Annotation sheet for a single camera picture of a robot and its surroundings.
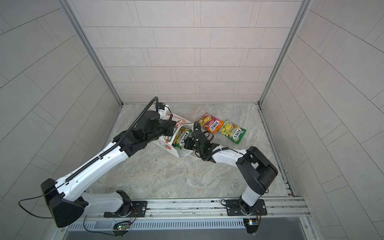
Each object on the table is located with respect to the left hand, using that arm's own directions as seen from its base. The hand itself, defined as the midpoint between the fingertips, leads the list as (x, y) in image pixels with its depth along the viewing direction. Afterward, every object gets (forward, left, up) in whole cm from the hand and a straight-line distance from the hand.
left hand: (180, 121), depth 70 cm
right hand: (0, 0, -21) cm, 21 cm away
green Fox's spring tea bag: (+11, -32, -27) cm, 43 cm away
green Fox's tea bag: (+2, +3, -20) cm, 20 cm away
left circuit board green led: (-40, +24, -24) cm, 52 cm away
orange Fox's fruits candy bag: (+18, -17, -26) cm, 36 cm away
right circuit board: (-38, -34, -28) cm, 58 cm away
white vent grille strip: (-38, -15, -28) cm, 49 cm away
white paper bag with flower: (-5, +8, -11) cm, 14 cm away
